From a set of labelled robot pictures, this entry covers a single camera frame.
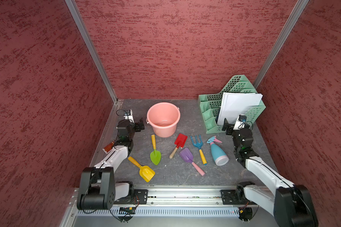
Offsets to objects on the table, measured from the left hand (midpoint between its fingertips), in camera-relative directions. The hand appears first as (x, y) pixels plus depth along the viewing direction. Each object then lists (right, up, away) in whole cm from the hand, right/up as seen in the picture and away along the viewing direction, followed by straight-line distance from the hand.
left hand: (135, 120), depth 88 cm
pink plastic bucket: (+17, +2, +14) cm, 22 cm away
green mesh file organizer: (+55, +12, +25) cm, 61 cm away
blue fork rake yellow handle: (+43, -17, +6) cm, 46 cm away
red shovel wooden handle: (+30, -15, +7) cm, 34 cm away
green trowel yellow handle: (+13, -23, +1) cm, 26 cm away
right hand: (+60, 0, -5) cm, 60 cm away
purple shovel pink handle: (+33, -22, +1) cm, 40 cm away
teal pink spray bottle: (+52, -22, -8) cm, 57 cm away
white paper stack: (+64, +11, -1) cm, 65 cm away
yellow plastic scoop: (+8, -30, -7) cm, 32 cm away
